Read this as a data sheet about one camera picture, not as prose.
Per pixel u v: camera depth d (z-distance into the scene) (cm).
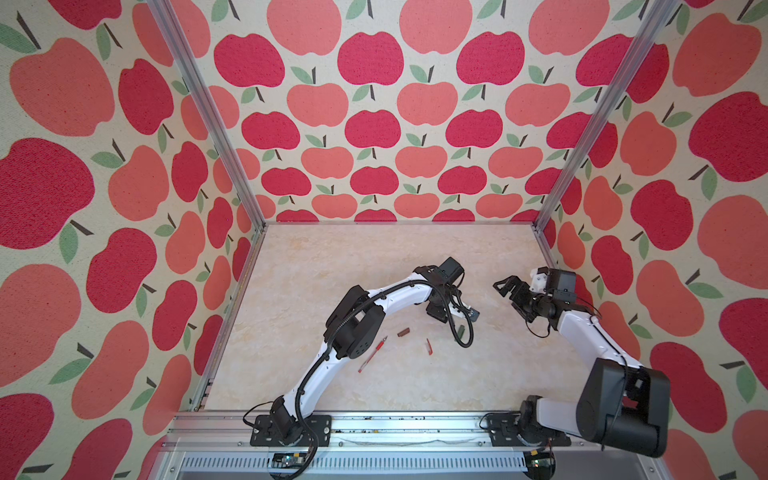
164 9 69
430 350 88
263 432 74
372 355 88
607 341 50
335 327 62
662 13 69
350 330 58
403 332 91
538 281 81
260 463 70
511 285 80
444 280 78
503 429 74
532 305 75
